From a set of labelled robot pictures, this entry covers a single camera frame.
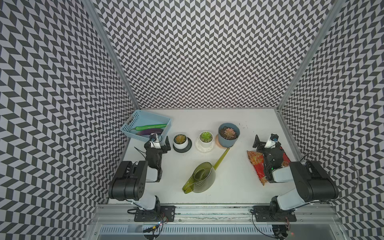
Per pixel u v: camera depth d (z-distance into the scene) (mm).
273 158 712
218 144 990
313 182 450
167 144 869
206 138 912
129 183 444
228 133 912
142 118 1123
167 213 727
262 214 722
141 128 1047
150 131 998
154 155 694
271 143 764
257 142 821
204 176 792
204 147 975
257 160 890
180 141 921
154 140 756
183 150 915
